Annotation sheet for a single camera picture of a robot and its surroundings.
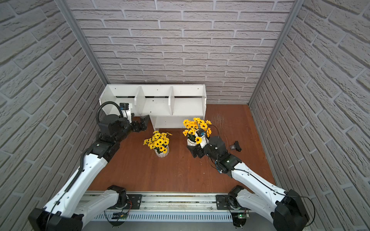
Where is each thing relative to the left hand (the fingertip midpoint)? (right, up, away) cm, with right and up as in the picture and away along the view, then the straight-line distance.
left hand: (143, 112), depth 72 cm
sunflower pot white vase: (+7, -17, +7) cm, 20 cm away
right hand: (+27, -16, +7) cm, 32 cm away
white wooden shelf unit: (+11, +4, +8) cm, 14 cm away
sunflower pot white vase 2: (+25, -7, -3) cm, 26 cm away
